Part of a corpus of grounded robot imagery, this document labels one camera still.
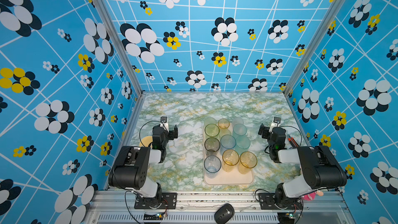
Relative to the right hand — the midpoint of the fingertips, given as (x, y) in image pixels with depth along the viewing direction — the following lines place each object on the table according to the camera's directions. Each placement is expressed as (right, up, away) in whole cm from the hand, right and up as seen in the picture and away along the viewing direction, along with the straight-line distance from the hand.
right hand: (272, 125), depth 93 cm
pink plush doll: (+8, -30, -23) cm, 38 cm away
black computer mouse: (-33, -36, -25) cm, 55 cm away
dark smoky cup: (-37, -11, -8) cm, 39 cm away
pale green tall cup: (-38, +3, +5) cm, 38 cm away
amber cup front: (-28, -15, -16) cm, 36 cm away
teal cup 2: (-19, -3, +2) cm, 20 cm away
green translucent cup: (-37, -3, 0) cm, 37 cm away
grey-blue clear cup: (-37, -18, -14) cm, 44 cm away
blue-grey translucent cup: (-29, -7, -12) cm, 32 cm away
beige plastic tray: (-30, -26, -12) cm, 42 cm away
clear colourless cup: (-20, +3, +4) cm, 21 cm away
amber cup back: (-18, -17, -11) cm, 27 cm away
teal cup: (-19, -10, -5) cm, 22 cm away
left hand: (-63, +1, +1) cm, 63 cm away
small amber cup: (-29, 0, +6) cm, 30 cm away
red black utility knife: (+12, -9, 0) cm, 15 cm away
